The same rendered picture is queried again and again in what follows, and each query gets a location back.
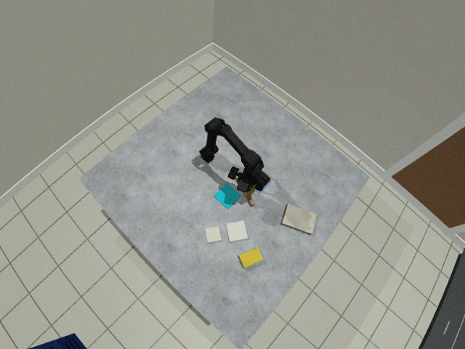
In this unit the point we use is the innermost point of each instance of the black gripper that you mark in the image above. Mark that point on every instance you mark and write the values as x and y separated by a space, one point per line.
234 172

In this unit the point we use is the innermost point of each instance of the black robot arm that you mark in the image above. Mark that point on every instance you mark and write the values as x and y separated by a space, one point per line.
251 160

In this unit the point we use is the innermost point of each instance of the yellow rectangular block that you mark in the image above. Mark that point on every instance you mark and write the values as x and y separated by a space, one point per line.
250 257

